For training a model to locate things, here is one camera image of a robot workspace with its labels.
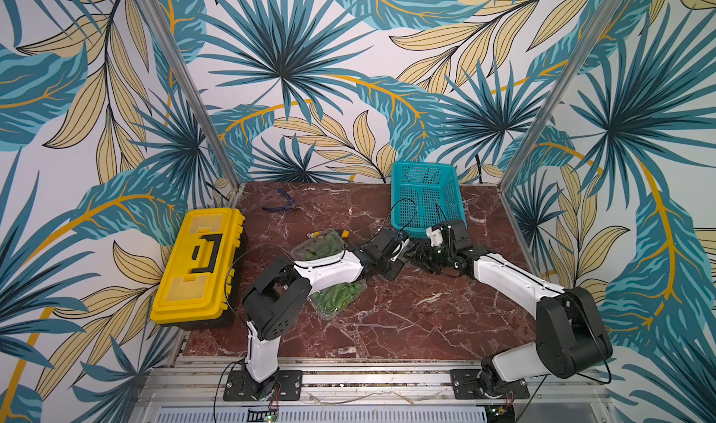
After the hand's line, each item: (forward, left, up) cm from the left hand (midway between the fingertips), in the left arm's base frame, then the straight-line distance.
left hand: (395, 267), depth 89 cm
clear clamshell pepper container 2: (-10, +19, -2) cm, 22 cm away
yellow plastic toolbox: (-12, +54, +10) cm, 56 cm away
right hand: (+2, -3, +4) cm, 6 cm away
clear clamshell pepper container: (+10, +22, -3) cm, 24 cm away
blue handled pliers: (+28, +40, -4) cm, 49 cm away
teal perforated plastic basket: (+37, -15, -5) cm, 40 cm away
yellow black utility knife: (+16, +17, -4) cm, 23 cm away
